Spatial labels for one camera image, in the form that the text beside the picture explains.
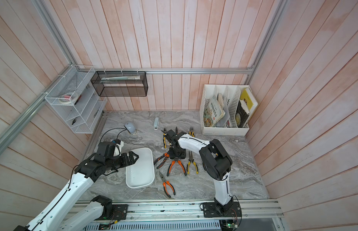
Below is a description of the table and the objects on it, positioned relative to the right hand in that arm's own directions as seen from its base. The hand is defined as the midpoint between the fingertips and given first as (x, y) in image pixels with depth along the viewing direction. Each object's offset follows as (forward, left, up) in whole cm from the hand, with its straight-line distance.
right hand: (175, 157), depth 94 cm
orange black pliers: (-5, +2, +1) cm, 5 cm away
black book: (+25, -46, +15) cm, 55 cm away
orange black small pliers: (+22, 0, 0) cm, 22 cm away
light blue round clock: (+19, +32, +8) cm, 38 cm away
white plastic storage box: (-12, +21, -1) cm, 24 cm away
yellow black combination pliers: (+12, +8, +1) cm, 15 cm away
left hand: (-10, +23, +14) cm, 29 cm away
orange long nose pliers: (-18, +6, +1) cm, 18 cm away
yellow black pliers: (-2, -11, 0) cm, 11 cm away
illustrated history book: (+28, -26, +14) cm, 41 cm away
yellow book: (+25, -48, +26) cm, 60 cm away
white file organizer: (+25, -34, +20) cm, 46 cm away
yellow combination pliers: (+21, -12, -1) cm, 25 cm away
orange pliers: (0, +6, +1) cm, 6 cm away
